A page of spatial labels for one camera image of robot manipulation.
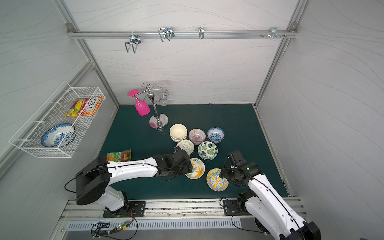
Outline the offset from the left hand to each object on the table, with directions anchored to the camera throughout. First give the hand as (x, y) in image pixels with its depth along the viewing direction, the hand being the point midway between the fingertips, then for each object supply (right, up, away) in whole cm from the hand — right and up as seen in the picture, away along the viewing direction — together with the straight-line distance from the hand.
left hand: (190, 170), depth 81 cm
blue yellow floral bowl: (+14, -7, +1) cm, 15 cm away
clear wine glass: (-19, +45, +21) cm, 53 cm away
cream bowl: (-9, +23, +17) cm, 30 cm away
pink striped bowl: (+4, +16, +17) cm, 24 cm away
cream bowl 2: (-9, +17, +14) cm, 24 cm away
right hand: (+19, -2, -1) cm, 19 cm away
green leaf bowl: (+10, +6, +9) cm, 15 cm away
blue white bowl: (+16, +20, +19) cm, 32 cm away
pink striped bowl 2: (+4, +14, +15) cm, 21 cm away
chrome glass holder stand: (-25, +27, +27) cm, 45 cm away
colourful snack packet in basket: (-53, +34, -8) cm, 64 cm away
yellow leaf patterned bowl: (+5, -1, +5) cm, 7 cm away
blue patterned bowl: (+16, +15, +15) cm, 27 cm away
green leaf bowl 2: (+10, +11, +12) cm, 19 cm away
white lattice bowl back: (-4, +14, +11) cm, 18 cm away
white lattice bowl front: (-2, +10, +12) cm, 15 cm away
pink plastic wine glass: (-33, +35, +17) cm, 51 cm away
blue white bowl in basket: (-56, +22, -18) cm, 63 cm away
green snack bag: (-40, +6, +8) cm, 41 cm away
